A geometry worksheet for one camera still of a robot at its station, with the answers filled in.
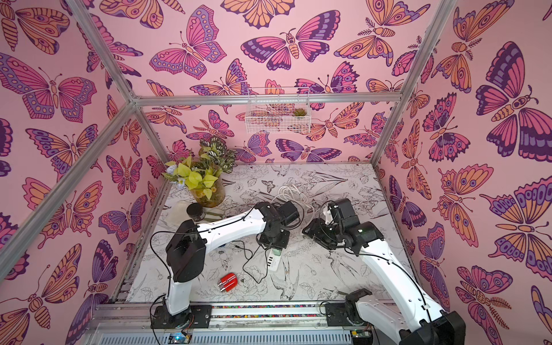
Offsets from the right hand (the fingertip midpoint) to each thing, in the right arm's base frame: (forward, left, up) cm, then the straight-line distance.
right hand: (308, 232), depth 76 cm
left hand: (-1, +8, -11) cm, 14 cm away
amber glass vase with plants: (+24, +42, +4) cm, 49 cm away
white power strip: (-4, +12, -14) cm, 19 cm away
